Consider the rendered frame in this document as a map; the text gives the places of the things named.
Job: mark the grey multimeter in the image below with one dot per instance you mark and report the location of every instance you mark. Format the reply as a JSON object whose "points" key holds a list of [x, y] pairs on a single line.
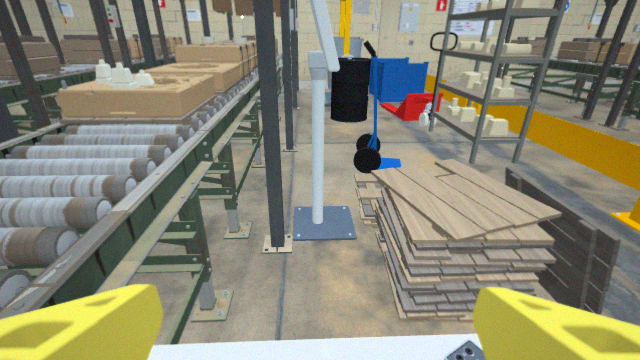
{"points": [[467, 350]]}

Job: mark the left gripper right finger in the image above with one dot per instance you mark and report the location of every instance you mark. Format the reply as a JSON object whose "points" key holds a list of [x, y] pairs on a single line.
{"points": [[516, 326]]}

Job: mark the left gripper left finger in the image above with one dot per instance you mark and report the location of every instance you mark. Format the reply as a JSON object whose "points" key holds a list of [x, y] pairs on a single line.
{"points": [[120, 324]]}

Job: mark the black drum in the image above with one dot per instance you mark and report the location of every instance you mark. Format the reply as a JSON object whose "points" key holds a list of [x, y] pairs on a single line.
{"points": [[350, 89]]}

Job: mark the blue sack truck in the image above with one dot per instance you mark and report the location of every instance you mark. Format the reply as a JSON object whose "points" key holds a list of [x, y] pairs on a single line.
{"points": [[368, 158]]}

